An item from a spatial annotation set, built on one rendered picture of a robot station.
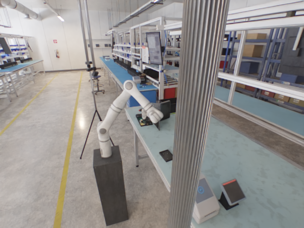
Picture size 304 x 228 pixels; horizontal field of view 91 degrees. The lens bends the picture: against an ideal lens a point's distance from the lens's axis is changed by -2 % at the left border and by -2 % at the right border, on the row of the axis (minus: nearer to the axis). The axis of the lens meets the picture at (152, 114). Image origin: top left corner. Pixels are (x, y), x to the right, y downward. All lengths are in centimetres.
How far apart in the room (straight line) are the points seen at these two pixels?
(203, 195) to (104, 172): 89
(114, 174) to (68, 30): 1164
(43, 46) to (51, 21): 168
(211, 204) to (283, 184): 56
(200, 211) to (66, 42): 1231
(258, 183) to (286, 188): 16
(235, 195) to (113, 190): 109
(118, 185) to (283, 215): 121
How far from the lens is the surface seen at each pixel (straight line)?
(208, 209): 88
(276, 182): 129
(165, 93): 338
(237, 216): 100
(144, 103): 117
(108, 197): 173
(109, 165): 143
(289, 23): 87
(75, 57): 1257
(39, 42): 1283
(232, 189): 96
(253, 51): 525
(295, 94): 130
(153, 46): 274
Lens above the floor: 178
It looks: 25 degrees down
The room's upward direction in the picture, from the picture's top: straight up
